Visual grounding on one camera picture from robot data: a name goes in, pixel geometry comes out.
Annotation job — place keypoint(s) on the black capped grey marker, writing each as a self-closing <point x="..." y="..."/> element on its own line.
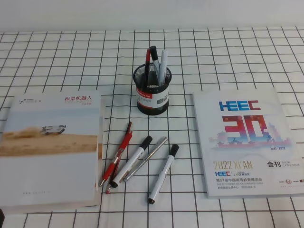
<point x="155" y="60"/>

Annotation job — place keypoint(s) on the red capped pen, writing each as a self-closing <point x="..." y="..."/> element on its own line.
<point x="147" y="67"/>

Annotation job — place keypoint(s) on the silver metal pen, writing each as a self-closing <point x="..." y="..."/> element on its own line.
<point x="153" y="150"/>

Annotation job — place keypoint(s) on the black mesh pen holder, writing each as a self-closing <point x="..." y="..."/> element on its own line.
<point x="152" y="99"/>

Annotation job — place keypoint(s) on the white grey pen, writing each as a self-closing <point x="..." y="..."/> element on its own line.
<point x="163" y="67"/>

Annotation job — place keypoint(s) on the red ballpoint pen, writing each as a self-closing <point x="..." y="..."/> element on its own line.
<point x="116" y="158"/>

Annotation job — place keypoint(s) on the dark red thin pen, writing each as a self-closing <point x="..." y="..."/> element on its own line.
<point x="114" y="173"/>

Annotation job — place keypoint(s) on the white marker black cap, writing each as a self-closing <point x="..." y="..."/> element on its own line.
<point x="128" y="166"/>
<point x="162" y="176"/>

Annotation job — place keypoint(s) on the white marker black cap right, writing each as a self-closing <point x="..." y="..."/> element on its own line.
<point x="162" y="176"/>

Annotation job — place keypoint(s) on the HEEC catalogue book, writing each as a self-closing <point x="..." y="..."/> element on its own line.
<point x="246" y="144"/>

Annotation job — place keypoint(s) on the white robot brochure booklet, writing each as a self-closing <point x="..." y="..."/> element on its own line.
<point x="51" y="150"/>

